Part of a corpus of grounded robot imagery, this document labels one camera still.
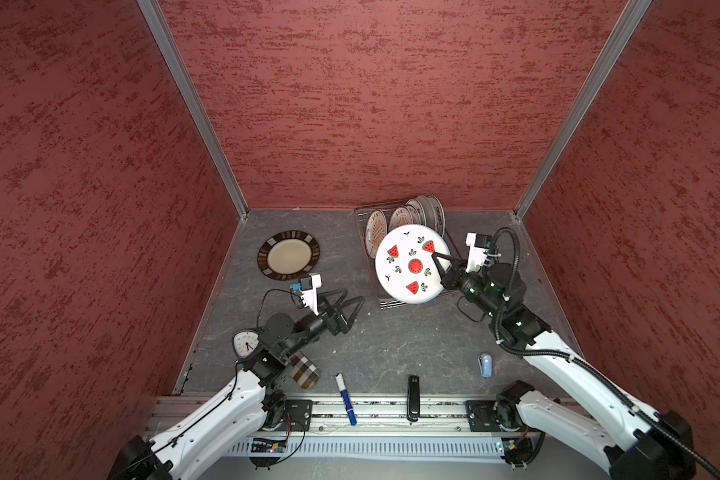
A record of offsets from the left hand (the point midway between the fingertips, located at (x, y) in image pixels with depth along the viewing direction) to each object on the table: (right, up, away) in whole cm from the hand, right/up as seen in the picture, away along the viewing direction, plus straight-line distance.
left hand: (357, 301), depth 71 cm
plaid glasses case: (-15, -20, +7) cm, 26 cm away
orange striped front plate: (+5, +19, +32) cm, 37 cm away
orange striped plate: (+14, +23, +35) cm, 44 cm away
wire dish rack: (0, +24, +39) cm, 45 cm away
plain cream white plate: (+23, +24, +23) cm, 41 cm away
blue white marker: (-3, -26, +5) cm, 27 cm away
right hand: (+18, +10, +2) cm, 20 cm away
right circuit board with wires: (+39, -36, -1) cm, 53 cm away
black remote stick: (+15, -27, +5) cm, 31 cm away
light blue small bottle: (+35, -19, +10) cm, 42 cm away
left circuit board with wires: (-23, -38, +1) cm, 45 cm away
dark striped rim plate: (-27, +9, +36) cm, 46 cm away
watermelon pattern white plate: (+12, +8, +5) cm, 15 cm away
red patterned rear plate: (+26, +23, +23) cm, 42 cm away
